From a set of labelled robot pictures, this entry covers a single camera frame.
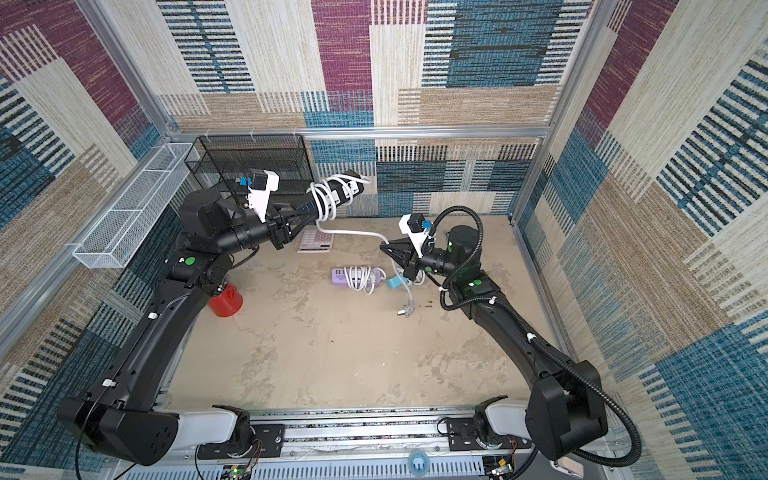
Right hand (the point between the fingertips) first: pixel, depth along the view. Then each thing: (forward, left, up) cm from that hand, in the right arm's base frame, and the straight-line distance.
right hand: (388, 247), depth 72 cm
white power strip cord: (-7, -5, -16) cm, 18 cm away
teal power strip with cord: (+7, -2, -26) cm, 27 cm away
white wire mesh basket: (+1, +64, +3) cm, 64 cm away
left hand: (+1, +16, +11) cm, 20 cm away
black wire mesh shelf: (+42, +56, -3) cm, 70 cm away
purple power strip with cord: (+8, +9, -25) cm, 28 cm away
